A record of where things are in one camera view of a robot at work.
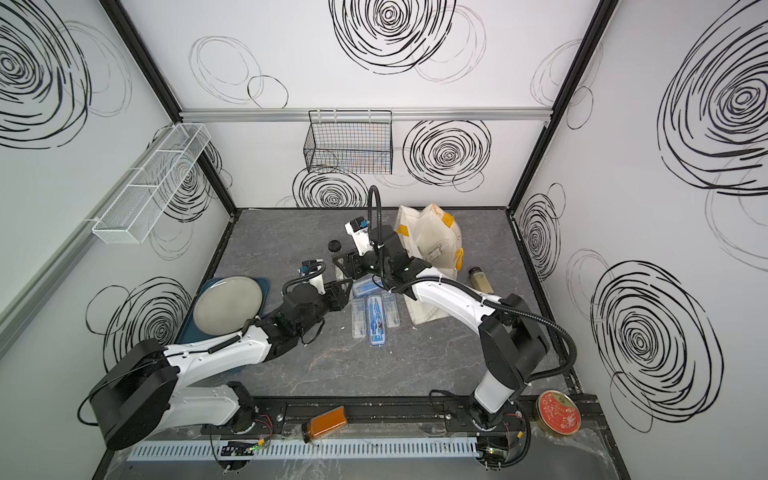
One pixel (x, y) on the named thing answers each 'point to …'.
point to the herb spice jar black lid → (334, 246)
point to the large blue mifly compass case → (367, 285)
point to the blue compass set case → (376, 321)
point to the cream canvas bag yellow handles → (434, 236)
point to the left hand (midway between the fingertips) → (349, 282)
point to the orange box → (323, 423)
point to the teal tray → (191, 333)
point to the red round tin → (558, 413)
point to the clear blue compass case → (391, 309)
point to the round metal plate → (226, 305)
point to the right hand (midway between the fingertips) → (340, 258)
